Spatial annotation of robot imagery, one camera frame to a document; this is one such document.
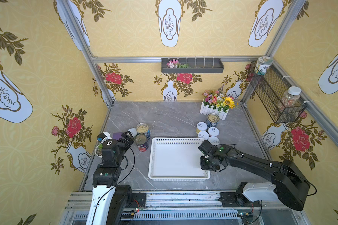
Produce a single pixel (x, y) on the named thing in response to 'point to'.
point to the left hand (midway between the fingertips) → (120, 137)
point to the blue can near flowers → (211, 120)
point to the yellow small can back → (202, 126)
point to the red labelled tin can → (141, 142)
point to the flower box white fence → (214, 102)
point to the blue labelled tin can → (142, 128)
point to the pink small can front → (214, 140)
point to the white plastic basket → (176, 159)
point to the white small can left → (134, 131)
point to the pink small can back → (213, 131)
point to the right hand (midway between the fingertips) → (202, 164)
